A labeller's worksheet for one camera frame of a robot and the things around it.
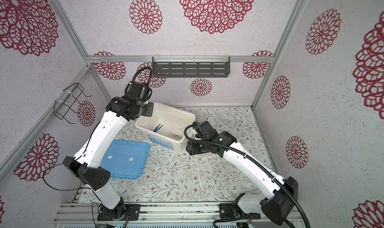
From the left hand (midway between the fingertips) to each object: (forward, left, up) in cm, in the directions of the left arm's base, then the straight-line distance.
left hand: (145, 110), depth 77 cm
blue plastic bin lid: (-13, +17, -30) cm, 37 cm away
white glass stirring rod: (-21, -28, -31) cm, 46 cm away
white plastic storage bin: (+12, -7, -28) cm, 31 cm away
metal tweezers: (+4, -14, -30) cm, 33 cm away
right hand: (-16, -23, -9) cm, 30 cm away
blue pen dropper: (+10, +1, -30) cm, 32 cm away
